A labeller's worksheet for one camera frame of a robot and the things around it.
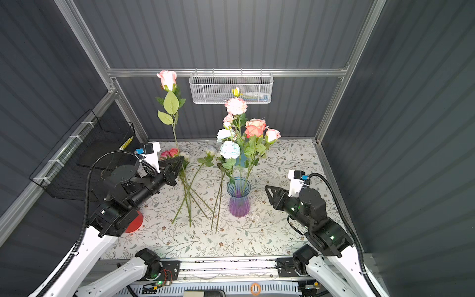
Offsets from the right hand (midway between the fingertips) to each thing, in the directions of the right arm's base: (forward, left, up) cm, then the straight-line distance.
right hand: (269, 190), depth 66 cm
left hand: (+6, +30, +12) cm, 32 cm away
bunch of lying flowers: (+38, +30, -26) cm, 55 cm away
